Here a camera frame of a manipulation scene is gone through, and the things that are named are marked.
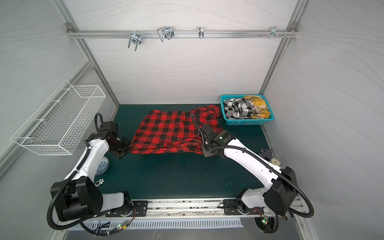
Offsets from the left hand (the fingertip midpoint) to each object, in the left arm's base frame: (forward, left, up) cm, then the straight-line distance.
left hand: (134, 145), depth 84 cm
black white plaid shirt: (+35, -65, -4) cm, 74 cm away
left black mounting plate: (-29, -5, -11) cm, 32 cm away
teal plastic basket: (+24, -69, -6) cm, 73 cm away
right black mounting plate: (-28, -55, -2) cm, 62 cm away
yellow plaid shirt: (+30, -80, -1) cm, 85 cm away
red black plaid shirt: (+17, -21, -10) cm, 29 cm away
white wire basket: (-1, +28, +20) cm, 35 cm away
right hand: (0, -44, +4) cm, 44 cm away
